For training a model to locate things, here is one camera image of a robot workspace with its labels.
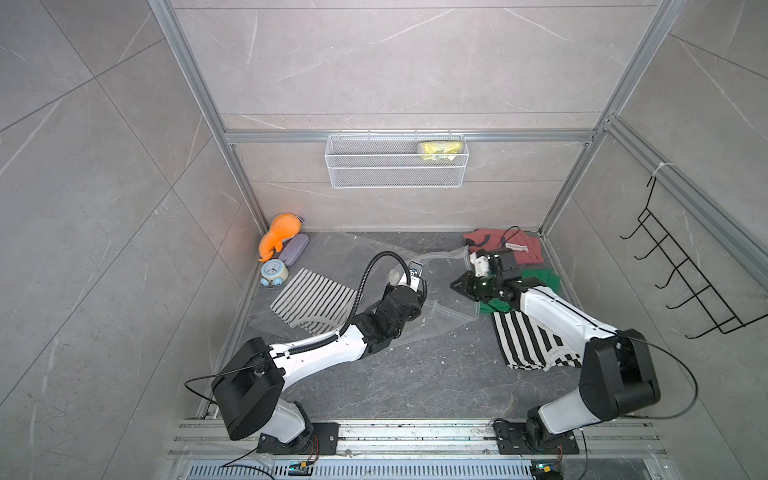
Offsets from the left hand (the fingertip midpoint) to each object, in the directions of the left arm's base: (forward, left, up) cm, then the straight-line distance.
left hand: (414, 277), depth 80 cm
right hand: (+2, -13, -8) cm, 15 cm away
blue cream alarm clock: (+16, +47, -18) cm, 53 cm away
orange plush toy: (+36, +47, -15) cm, 61 cm away
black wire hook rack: (-9, -62, +11) cm, 63 cm away
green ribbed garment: (-9, -20, -1) cm, 22 cm away
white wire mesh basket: (+43, +3, +8) cm, 44 cm away
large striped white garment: (+5, +32, -20) cm, 38 cm away
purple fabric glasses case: (+27, +43, -19) cm, 54 cm away
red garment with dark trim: (+25, -46, -19) cm, 56 cm away
